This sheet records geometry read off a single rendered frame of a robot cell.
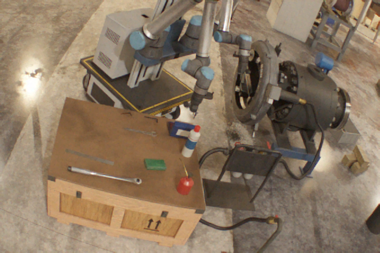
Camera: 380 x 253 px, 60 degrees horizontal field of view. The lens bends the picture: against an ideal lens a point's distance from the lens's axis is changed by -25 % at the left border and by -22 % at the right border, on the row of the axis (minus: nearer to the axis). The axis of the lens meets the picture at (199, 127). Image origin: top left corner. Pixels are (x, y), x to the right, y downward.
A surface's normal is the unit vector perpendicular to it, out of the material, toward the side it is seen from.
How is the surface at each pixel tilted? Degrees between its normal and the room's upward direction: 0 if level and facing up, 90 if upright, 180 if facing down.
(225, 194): 0
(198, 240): 0
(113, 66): 90
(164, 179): 0
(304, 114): 93
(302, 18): 90
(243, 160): 90
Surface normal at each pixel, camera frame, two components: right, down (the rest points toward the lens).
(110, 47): -0.61, 0.29
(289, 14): 0.00, 0.60
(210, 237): 0.33, -0.75
